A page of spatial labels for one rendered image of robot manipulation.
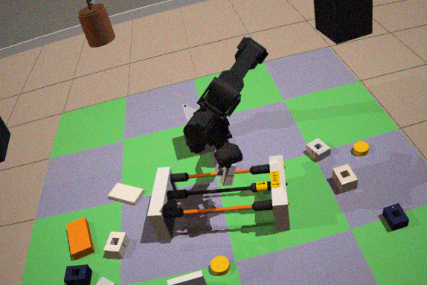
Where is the yellow short cylinder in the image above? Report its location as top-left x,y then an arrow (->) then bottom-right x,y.
353,141 -> 369,156
211,256 -> 230,275

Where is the orange rectangular block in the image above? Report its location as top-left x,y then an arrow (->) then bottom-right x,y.
66,217 -> 95,260

